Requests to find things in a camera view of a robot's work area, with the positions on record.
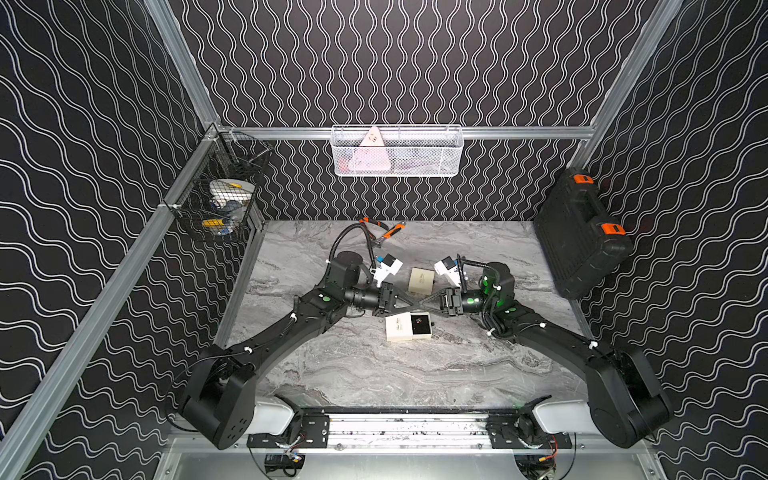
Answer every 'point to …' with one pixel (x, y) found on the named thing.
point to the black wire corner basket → (217, 197)
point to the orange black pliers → (365, 220)
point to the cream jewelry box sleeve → (421, 281)
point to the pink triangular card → (372, 154)
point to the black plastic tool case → (578, 247)
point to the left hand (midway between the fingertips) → (416, 303)
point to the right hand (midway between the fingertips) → (420, 306)
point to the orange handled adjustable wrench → (390, 233)
